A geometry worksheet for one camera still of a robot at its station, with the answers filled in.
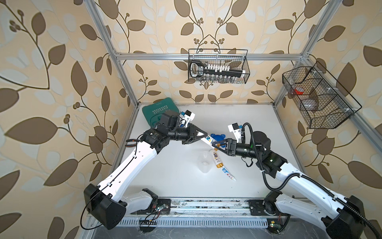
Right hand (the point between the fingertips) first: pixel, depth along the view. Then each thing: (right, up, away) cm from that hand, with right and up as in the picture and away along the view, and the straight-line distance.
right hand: (213, 146), depth 67 cm
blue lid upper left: (+7, 0, +34) cm, 35 cm away
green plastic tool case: (-41, +18, +46) cm, 64 cm away
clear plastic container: (-2, -14, +22) cm, 26 cm away
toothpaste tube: (+9, -18, +18) cm, 27 cm away
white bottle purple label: (+6, -14, +20) cm, 25 cm away
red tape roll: (+49, +28, +14) cm, 58 cm away
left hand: (-4, +6, -2) cm, 8 cm away
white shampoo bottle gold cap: (-2, +3, -2) cm, 4 cm away
